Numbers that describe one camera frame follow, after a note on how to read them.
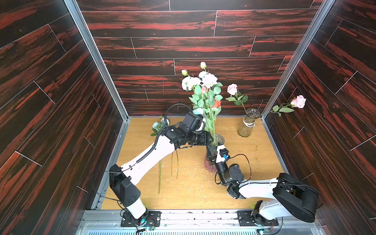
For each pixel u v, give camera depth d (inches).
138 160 17.4
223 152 24.2
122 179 16.4
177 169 35.8
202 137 25.2
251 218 28.9
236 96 32.3
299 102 27.4
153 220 28.7
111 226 28.5
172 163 36.9
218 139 29.3
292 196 17.2
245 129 43.6
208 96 27.5
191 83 27.6
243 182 23.9
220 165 26.8
